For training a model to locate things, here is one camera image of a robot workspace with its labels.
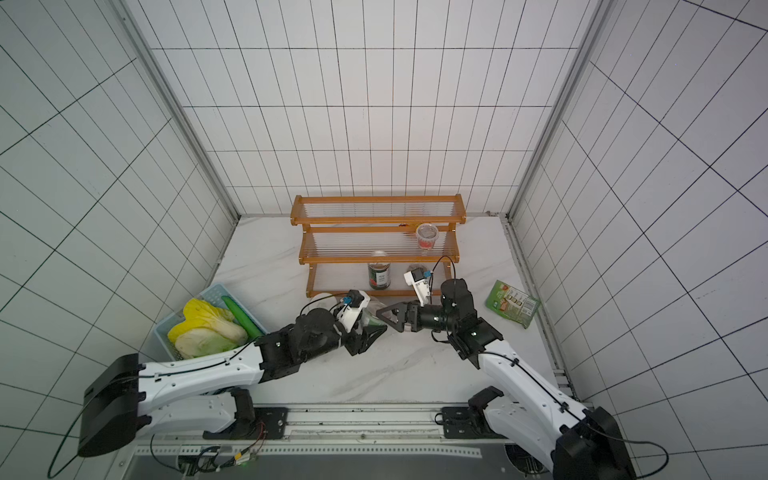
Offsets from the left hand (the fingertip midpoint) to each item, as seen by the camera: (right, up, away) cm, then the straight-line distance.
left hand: (370, 322), depth 75 cm
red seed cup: (+16, +23, +12) cm, 31 cm away
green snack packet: (+45, 0, +20) cm, 49 cm away
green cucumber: (-35, -6, +11) cm, 38 cm away
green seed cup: (0, +2, -6) cm, 6 cm away
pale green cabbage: (-46, -6, +3) cm, 47 cm away
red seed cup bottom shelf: (+14, +12, +20) cm, 27 cm away
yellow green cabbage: (-49, -1, +10) cm, 50 cm away
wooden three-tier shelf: (+1, +19, +35) cm, 40 cm away
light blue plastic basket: (-51, +3, +17) cm, 53 cm away
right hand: (+2, +2, -3) cm, 4 cm away
